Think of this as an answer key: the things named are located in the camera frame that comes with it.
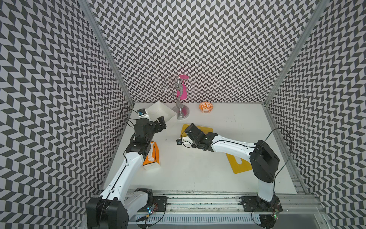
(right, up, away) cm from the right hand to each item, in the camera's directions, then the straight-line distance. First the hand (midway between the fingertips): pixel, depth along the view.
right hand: (195, 133), depth 89 cm
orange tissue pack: (-25, -12, -7) cm, 29 cm away
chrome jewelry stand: (-11, +14, +25) cm, 30 cm away
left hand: (-22, +9, -9) cm, 26 cm away
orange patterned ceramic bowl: (+10, +18, +26) cm, 33 cm away
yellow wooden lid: (+7, +1, +3) cm, 7 cm away
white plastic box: (-29, +16, +25) cm, 42 cm away
